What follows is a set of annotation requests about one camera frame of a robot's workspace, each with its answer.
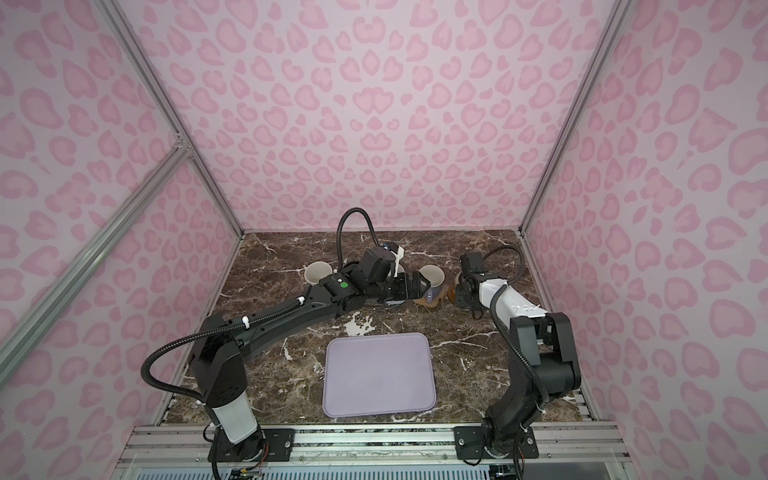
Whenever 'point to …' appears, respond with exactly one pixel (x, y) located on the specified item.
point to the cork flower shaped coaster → (447, 291)
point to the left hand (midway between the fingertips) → (423, 282)
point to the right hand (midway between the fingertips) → (470, 297)
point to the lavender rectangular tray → (377, 374)
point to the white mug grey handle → (436, 277)
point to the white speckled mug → (316, 271)
